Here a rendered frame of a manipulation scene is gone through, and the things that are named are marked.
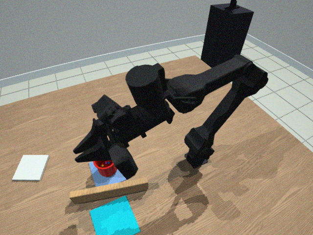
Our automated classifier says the red cup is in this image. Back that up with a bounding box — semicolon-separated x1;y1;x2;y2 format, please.
93;161;117;177

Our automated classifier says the white flat pad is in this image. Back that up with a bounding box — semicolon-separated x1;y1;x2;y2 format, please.
12;155;49;181

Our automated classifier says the wooden plank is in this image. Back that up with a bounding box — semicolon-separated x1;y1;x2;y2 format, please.
69;177;148;204

